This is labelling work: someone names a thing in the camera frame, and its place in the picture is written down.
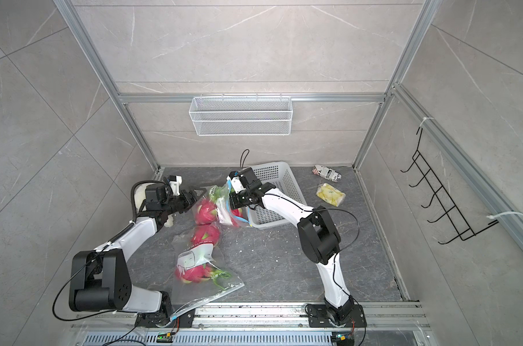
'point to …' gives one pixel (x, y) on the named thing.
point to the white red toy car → (327, 173)
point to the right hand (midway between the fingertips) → (230, 201)
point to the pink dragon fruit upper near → (205, 233)
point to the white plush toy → (140, 195)
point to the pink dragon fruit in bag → (206, 213)
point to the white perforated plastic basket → (281, 175)
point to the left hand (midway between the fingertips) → (203, 191)
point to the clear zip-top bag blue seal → (224, 215)
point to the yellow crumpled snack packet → (330, 194)
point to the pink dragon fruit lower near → (200, 273)
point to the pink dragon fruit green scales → (217, 192)
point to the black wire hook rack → (443, 198)
